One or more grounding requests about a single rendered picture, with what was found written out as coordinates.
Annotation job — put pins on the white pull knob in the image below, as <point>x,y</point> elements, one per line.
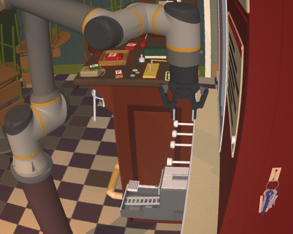
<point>173,144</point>
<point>169,161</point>
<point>174,133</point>
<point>176,123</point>

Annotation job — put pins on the red screwdriver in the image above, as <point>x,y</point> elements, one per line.
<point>143,43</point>

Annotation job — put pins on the wooden tray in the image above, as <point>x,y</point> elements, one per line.
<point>102,62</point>

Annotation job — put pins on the green cigarette pack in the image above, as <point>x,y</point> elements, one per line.
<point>93,66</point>

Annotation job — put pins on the green book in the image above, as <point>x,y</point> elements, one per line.
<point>155,51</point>

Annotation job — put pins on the round wooden table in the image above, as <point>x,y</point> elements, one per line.
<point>62,36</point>

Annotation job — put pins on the white framed glass picture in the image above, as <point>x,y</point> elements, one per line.
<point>222,73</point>

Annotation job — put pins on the dark red bar counter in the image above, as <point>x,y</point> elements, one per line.
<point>141,141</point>

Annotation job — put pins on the wooden slat chair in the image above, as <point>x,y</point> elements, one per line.
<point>5,90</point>

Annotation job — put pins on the beige cigarette machine body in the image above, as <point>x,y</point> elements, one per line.
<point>205,170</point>

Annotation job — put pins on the white small stamp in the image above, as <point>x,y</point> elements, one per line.
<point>142,59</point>

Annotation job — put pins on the brass foot rail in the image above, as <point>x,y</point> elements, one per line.
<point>112,180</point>

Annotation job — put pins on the green bamboo chair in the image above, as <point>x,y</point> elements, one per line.
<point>14,39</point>

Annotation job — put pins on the tan key hook plaque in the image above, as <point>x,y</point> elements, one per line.
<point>276,171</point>

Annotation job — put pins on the red white small pack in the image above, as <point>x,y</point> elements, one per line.
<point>119,73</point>

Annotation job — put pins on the green card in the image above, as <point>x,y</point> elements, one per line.
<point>167,75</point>

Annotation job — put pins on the grey key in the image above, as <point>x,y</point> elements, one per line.
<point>273,198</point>

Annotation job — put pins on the beige flat block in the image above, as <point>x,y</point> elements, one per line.
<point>88,73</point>

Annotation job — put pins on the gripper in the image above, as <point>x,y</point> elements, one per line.
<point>184,78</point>

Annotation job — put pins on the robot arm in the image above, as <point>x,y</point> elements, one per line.
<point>34,73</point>

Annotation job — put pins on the grey ribbed block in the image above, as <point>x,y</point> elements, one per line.
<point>133,186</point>

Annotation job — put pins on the yellow pencil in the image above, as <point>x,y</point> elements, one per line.
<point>160,60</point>

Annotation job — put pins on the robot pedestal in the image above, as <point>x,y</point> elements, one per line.
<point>46,207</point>

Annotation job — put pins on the blue key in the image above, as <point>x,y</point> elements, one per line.
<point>267,200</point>

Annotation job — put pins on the grey delivery tray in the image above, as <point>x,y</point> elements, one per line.
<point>136,209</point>

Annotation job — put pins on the cream framed slatted panel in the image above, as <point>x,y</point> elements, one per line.
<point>240,85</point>

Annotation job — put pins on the yellow block with wooden pegs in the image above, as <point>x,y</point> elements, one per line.
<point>150,72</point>

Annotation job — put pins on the white round knob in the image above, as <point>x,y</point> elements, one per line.
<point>233,139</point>

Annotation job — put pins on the red cigarette pack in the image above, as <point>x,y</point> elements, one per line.
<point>113,56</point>
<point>131,46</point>

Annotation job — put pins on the grey coin mechanism box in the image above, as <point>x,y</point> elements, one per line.
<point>173,195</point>

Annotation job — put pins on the white stool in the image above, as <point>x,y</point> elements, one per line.
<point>94,107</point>

